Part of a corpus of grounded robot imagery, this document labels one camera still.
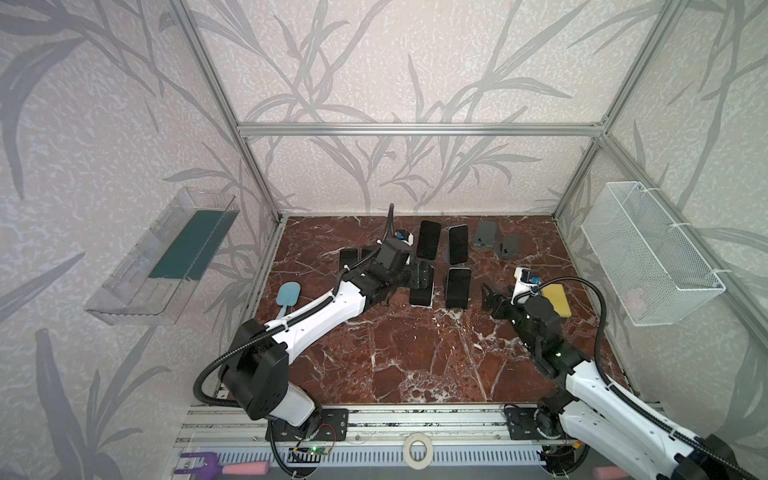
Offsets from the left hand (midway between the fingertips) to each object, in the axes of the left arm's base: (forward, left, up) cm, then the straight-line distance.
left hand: (424, 260), depth 82 cm
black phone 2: (+15, -13, -12) cm, 23 cm away
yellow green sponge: (-1, -44, -18) cm, 48 cm away
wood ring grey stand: (+22, -24, -16) cm, 36 cm away
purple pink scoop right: (-46, -40, -14) cm, 62 cm away
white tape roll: (-45, +3, -18) cm, 49 cm away
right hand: (-4, -19, -1) cm, 20 cm away
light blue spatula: (-1, +43, -19) cm, 47 cm away
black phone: (+17, -3, -13) cm, 22 cm away
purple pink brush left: (-46, +50, -20) cm, 71 cm away
